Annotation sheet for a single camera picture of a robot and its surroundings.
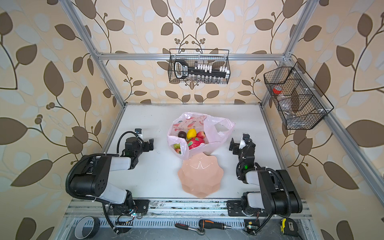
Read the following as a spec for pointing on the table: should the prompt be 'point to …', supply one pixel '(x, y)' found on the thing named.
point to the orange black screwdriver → (210, 224)
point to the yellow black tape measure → (289, 226)
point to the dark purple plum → (182, 134)
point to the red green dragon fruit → (194, 142)
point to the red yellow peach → (201, 134)
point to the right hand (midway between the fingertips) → (241, 141)
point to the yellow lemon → (191, 133)
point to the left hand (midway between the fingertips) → (146, 138)
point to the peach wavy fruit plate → (200, 175)
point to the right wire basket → (301, 104)
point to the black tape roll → (78, 228)
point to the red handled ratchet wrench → (199, 230)
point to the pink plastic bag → (214, 129)
